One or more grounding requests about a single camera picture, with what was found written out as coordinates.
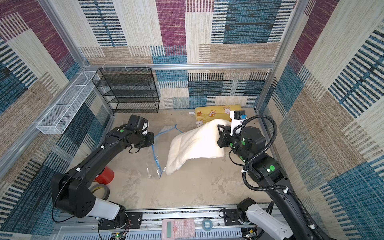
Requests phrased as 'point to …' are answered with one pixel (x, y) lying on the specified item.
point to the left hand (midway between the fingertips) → (154, 140)
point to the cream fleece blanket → (198, 142)
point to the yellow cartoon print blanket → (203, 114)
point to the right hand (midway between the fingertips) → (220, 128)
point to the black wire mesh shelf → (128, 90)
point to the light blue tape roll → (203, 226)
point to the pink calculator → (178, 228)
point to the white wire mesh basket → (54, 122)
